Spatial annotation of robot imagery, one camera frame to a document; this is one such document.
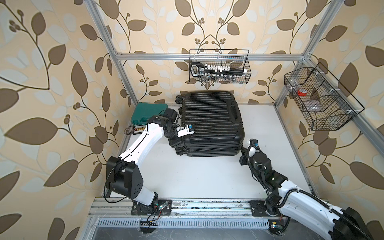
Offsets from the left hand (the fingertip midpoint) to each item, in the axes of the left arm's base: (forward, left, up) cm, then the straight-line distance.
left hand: (177, 136), depth 83 cm
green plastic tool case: (+29, +29, -11) cm, 42 cm away
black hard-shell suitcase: (+14, -22, +1) cm, 26 cm away
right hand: (-5, -36, -4) cm, 37 cm away
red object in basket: (+18, -69, +18) cm, 73 cm away
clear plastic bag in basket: (+6, -68, +19) cm, 71 cm away
